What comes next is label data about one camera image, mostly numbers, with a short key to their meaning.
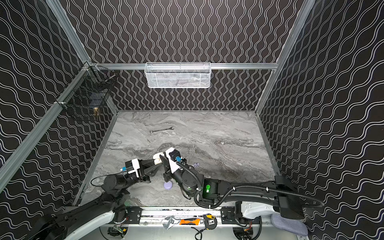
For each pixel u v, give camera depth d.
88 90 0.94
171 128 1.10
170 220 0.73
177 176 0.55
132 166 0.55
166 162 0.60
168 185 0.83
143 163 0.62
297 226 0.70
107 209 0.55
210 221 0.71
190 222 0.72
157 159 0.62
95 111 0.82
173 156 0.52
